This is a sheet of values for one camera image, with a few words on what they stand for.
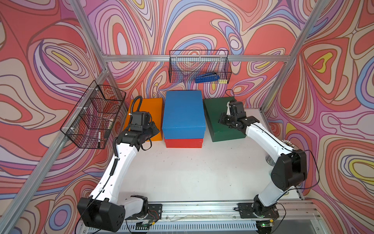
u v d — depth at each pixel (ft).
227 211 2.49
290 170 1.50
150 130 2.06
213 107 3.57
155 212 2.39
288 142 2.57
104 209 1.21
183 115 2.81
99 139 2.39
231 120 2.16
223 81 2.76
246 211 2.41
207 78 2.70
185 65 3.26
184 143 3.06
